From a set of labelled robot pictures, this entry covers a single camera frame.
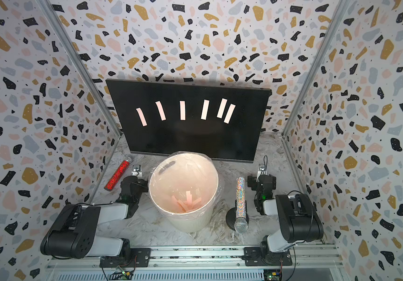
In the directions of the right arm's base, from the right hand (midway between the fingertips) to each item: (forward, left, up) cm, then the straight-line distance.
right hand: (263, 174), depth 94 cm
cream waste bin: (-14, +40, +10) cm, 44 cm away
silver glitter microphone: (-31, +16, +16) cm, 38 cm away
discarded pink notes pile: (-19, +37, +4) cm, 42 cm away
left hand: (-4, +64, +3) cm, 64 cm away
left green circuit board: (-46, +63, -7) cm, 78 cm away
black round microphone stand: (-21, +18, -7) cm, 28 cm away
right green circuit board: (-44, +2, -7) cm, 44 cm away
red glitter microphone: (-1, +81, -1) cm, 81 cm away
